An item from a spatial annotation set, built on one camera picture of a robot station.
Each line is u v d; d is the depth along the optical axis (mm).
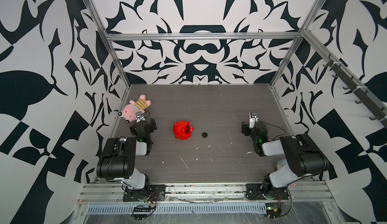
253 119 828
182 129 833
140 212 718
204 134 940
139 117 797
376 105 532
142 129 714
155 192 743
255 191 742
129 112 945
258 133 741
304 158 460
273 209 711
